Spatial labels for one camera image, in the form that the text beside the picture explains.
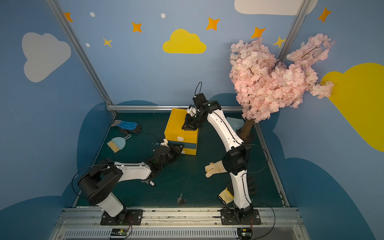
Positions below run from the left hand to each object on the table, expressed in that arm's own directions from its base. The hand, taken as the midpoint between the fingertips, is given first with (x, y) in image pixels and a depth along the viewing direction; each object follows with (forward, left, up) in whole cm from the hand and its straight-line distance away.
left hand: (185, 144), depth 87 cm
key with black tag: (-18, +21, -13) cm, 30 cm away
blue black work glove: (+21, +46, -12) cm, 52 cm away
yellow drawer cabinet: (+1, +5, +7) cm, 8 cm away
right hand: (+6, 0, +9) cm, 11 cm away
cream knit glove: (-8, -20, -12) cm, 25 cm away
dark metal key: (-28, +2, -13) cm, 31 cm away
